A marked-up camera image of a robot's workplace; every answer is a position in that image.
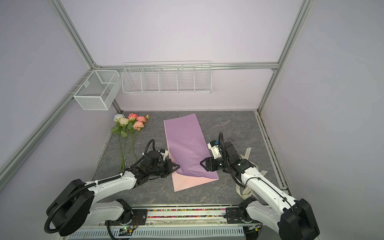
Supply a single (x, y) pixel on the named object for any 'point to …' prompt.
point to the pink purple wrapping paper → (187, 147)
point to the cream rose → (123, 121)
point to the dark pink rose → (132, 117)
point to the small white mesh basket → (98, 91)
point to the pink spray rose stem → (138, 126)
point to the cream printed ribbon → (247, 150)
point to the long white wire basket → (167, 77)
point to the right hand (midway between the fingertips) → (205, 163)
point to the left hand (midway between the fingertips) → (180, 168)
